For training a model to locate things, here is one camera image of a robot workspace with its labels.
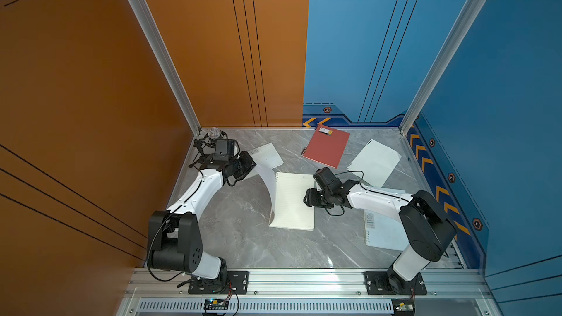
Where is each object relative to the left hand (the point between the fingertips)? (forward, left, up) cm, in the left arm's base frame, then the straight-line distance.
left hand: (257, 159), depth 88 cm
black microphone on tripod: (+5, +22, +2) cm, 22 cm away
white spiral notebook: (-3, -12, -20) cm, 24 cm away
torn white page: (+9, -54, -15) cm, 57 cm away
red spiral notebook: (+21, -32, -16) cm, 41 cm away
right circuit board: (-47, -51, -17) cm, 72 cm away
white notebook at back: (+14, -1, -15) cm, 21 cm away
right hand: (-12, -21, -12) cm, 27 cm away
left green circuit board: (-47, +11, -17) cm, 51 cm away
